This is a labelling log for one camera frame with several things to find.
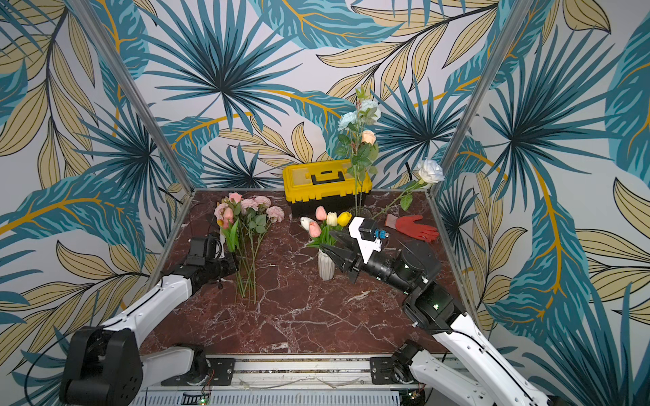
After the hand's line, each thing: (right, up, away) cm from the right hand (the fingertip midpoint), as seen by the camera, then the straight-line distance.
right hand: (327, 238), depth 55 cm
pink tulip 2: (-34, -1, +35) cm, 49 cm away
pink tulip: (-34, -1, +35) cm, 49 cm away
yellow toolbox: (+3, +17, +46) cm, 49 cm away
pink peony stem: (-44, +7, +49) cm, 66 cm away
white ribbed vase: (0, -12, +29) cm, 31 cm away
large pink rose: (-37, +12, +49) cm, 63 cm away
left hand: (-31, -12, +32) cm, 46 cm away
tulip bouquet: (-2, +1, +17) cm, 17 cm away
